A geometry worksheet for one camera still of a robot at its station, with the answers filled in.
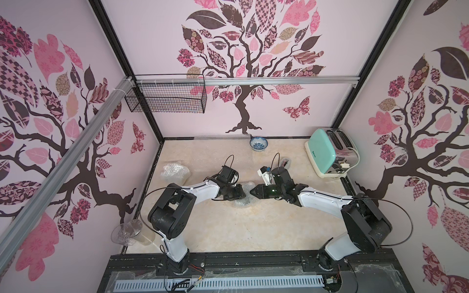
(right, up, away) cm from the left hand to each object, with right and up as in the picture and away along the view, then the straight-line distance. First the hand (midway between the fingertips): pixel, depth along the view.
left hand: (244, 199), depth 91 cm
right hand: (+4, +5, -6) cm, 9 cm away
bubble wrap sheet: (-37, +13, +4) cm, 39 cm away
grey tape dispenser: (+25, +18, +12) cm, 33 cm away
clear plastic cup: (-44, -7, -24) cm, 50 cm away
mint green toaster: (+45, +25, 0) cm, 51 cm away
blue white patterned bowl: (+10, +30, +26) cm, 41 cm away
